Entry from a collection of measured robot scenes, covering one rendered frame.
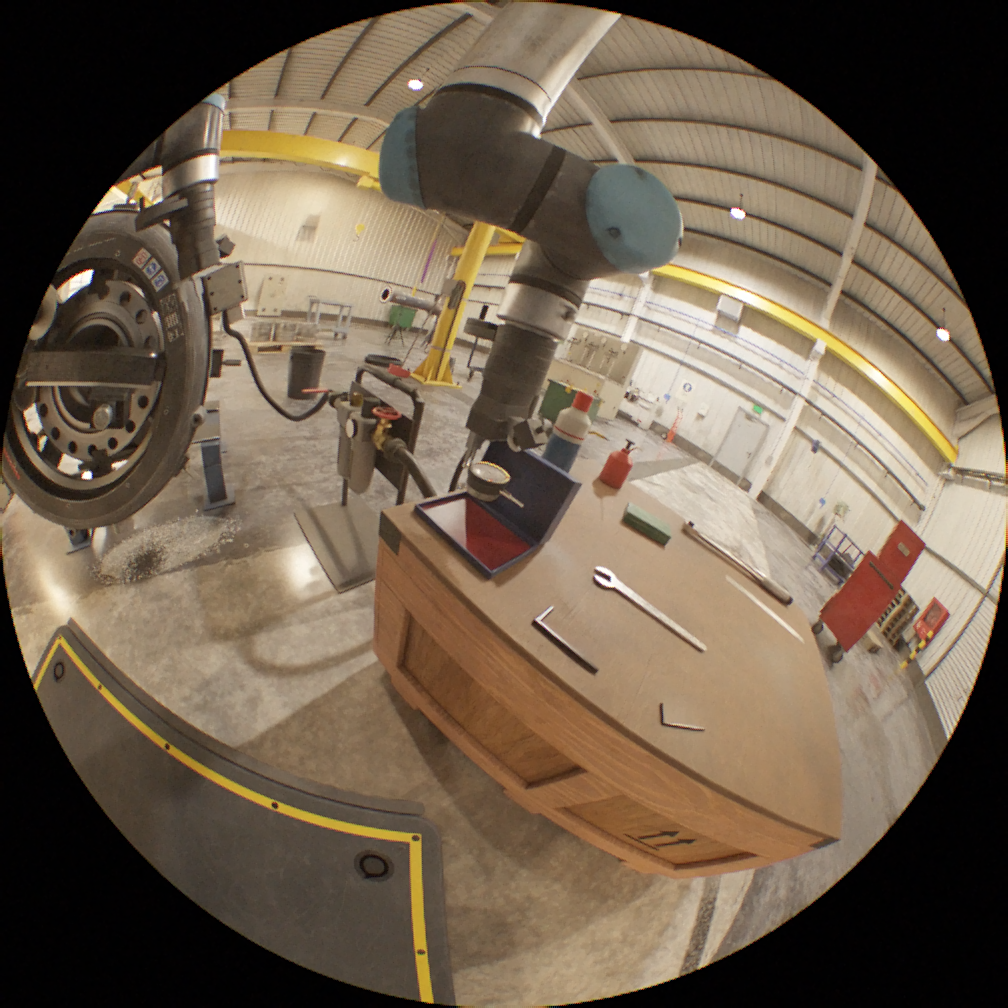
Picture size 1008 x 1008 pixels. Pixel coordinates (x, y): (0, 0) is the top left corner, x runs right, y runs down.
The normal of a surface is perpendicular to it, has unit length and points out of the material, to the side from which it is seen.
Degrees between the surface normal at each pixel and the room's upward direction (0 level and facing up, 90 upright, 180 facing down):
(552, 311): 90
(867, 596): 90
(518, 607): 0
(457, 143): 103
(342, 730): 0
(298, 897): 0
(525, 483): 78
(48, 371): 90
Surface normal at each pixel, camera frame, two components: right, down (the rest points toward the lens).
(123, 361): 0.73, 0.54
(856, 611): -0.92, -0.14
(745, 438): -0.68, 0.15
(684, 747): 0.33, -0.82
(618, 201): 0.28, 0.56
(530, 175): 0.09, 0.77
